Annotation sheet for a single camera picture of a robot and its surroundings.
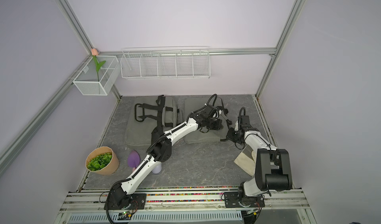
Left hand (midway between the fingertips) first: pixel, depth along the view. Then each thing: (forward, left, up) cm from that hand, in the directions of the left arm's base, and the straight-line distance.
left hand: (225, 128), depth 95 cm
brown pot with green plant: (-18, +69, +6) cm, 71 cm away
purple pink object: (-13, +58, -7) cm, 60 cm away
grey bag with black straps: (+12, +51, +1) cm, 52 cm away
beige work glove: (-20, -10, -6) cm, 23 cm away
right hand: (-4, -2, -1) cm, 5 cm away
